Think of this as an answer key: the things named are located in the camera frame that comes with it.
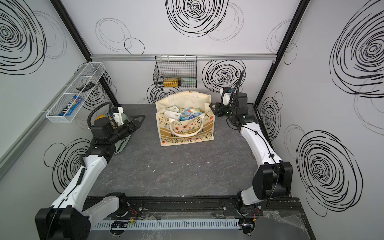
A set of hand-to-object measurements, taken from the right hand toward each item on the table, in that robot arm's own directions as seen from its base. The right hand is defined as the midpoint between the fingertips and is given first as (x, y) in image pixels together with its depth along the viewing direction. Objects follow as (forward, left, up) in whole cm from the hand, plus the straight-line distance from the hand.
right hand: (215, 104), depth 79 cm
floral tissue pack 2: (+4, +24, -8) cm, 26 cm away
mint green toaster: (-25, +42, 0) cm, 49 cm away
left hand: (-10, +37, -1) cm, 39 cm away
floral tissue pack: (+3, +15, -11) cm, 18 cm away
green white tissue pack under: (-5, +23, -3) cm, 23 cm away
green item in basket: (+15, +15, +4) cm, 22 cm away
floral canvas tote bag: (-8, +8, -11) cm, 16 cm away
